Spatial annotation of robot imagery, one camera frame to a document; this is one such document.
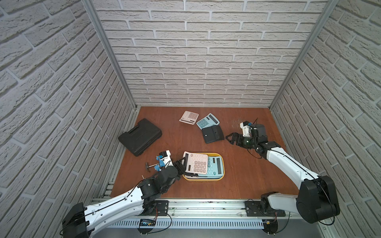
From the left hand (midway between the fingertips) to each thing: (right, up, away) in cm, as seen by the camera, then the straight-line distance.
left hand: (183, 156), depth 79 cm
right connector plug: (+43, -31, -10) cm, 54 cm away
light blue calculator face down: (+18, -7, +2) cm, 19 cm away
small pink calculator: (+2, +22, +31) cm, 38 cm away
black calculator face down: (+19, +10, +21) cm, 30 cm away
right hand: (+29, +9, +6) cm, 31 cm away
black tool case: (-31, +8, +16) cm, 35 cm away
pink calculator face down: (+7, -5, +2) cm, 9 cm away
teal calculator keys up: (+17, +19, +29) cm, 39 cm away
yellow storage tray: (+15, -1, +8) cm, 18 cm away
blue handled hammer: (-16, -8, +6) cm, 19 cm away
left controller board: (-17, -32, -7) cm, 37 cm away
